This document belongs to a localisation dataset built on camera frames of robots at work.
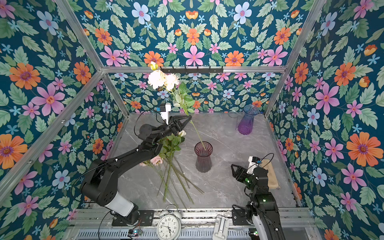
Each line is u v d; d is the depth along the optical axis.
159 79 0.56
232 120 0.98
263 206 0.55
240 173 0.70
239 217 0.73
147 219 0.73
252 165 0.67
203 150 0.75
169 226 0.68
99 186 0.45
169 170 0.89
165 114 0.63
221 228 0.69
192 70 0.92
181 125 0.66
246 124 1.01
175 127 0.64
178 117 0.65
